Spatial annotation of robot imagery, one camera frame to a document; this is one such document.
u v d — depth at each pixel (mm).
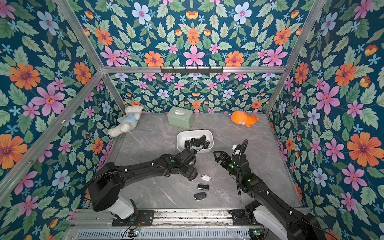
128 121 1049
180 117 1075
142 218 734
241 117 1080
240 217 734
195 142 1014
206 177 862
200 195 801
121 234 702
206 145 996
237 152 678
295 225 416
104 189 435
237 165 604
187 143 1005
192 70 932
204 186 828
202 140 1003
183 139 1025
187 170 762
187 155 661
